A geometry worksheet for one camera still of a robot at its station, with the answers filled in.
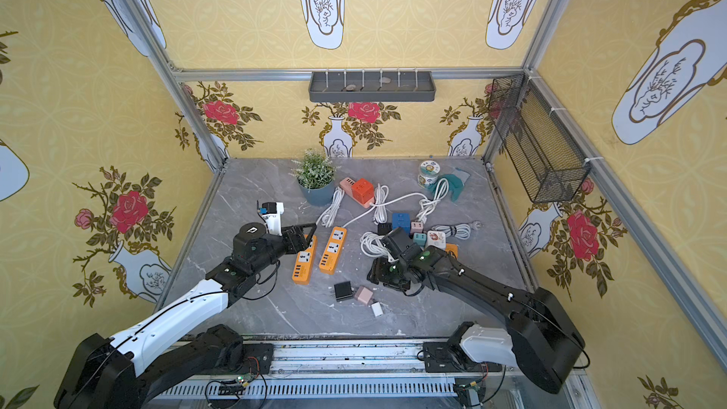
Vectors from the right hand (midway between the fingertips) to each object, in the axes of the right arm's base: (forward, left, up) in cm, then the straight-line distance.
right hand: (368, 284), depth 81 cm
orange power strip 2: (+10, +12, -4) cm, 16 cm away
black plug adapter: (-1, +8, -4) cm, 9 cm away
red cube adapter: (+31, +4, +3) cm, 32 cm away
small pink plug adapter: (+19, -15, +1) cm, 24 cm away
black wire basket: (+24, -47, +25) cm, 59 cm away
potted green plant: (+34, +20, +7) cm, 40 cm away
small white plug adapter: (-5, -3, -5) cm, 8 cm away
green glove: (+44, -32, -6) cm, 55 cm away
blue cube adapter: (+21, -10, +1) cm, 23 cm away
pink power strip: (+40, +11, -4) cm, 42 cm away
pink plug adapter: (-2, +1, -5) cm, 5 cm away
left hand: (+12, +18, +11) cm, 24 cm away
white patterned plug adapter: (+14, -20, +2) cm, 25 cm away
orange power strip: (+4, +21, -4) cm, 22 cm away
